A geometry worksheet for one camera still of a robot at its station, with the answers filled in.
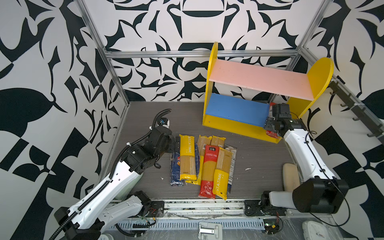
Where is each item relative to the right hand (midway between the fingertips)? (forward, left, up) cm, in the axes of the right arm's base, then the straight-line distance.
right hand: (277, 124), depth 79 cm
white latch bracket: (-44, +38, -19) cm, 61 cm away
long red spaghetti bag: (-18, +37, -18) cm, 45 cm away
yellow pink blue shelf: (+43, +9, -20) cm, 48 cm away
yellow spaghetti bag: (-14, +48, -10) cm, 50 cm away
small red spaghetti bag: (-3, +4, -4) cm, 6 cm away
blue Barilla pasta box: (-17, +54, -13) cm, 58 cm away
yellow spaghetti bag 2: (+2, +40, -20) cm, 44 cm away
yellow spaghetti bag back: (+2, +29, -20) cm, 36 cm away
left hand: (-9, +55, +5) cm, 56 cm away
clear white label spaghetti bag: (-5, +20, -20) cm, 28 cm away
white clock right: (-44, -8, -19) cm, 49 cm away
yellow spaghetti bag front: (-19, +29, -17) cm, 39 cm away
